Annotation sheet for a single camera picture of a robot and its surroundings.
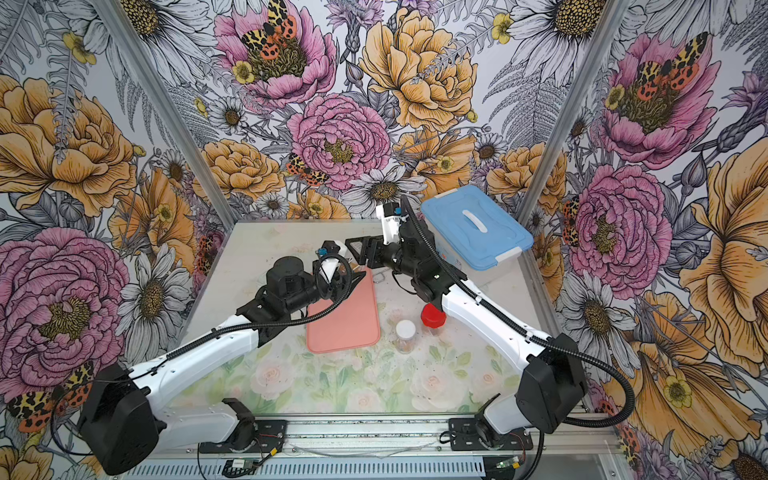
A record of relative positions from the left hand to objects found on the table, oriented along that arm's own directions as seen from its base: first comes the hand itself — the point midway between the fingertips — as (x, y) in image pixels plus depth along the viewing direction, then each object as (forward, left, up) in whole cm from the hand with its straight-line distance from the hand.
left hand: (356, 273), depth 77 cm
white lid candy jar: (-11, -13, -12) cm, 21 cm away
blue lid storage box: (+18, -36, -6) cm, 41 cm away
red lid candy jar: (-5, -20, -14) cm, 25 cm away
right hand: (+2, 0, +7) cm, 7 cm away
